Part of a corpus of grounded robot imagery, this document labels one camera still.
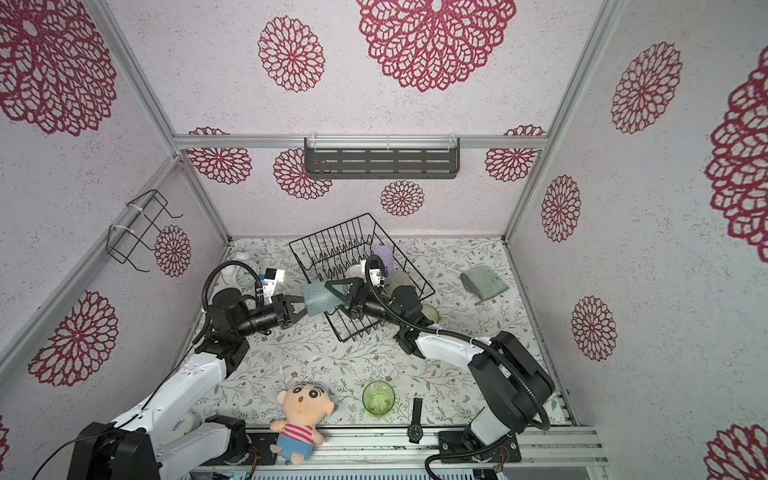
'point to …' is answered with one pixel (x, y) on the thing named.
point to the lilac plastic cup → (386, 254)
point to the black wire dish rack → (347, 251)
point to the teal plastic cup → (319, 298)
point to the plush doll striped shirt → (306, 405)
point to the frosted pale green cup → (399, 278)
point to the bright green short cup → (378, 397)
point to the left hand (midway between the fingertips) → (317, 306)
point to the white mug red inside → (356, 270)
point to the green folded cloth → (483, 283)
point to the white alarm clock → (240, 276)
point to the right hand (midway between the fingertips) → (327, 290)
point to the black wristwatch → (415, 431)
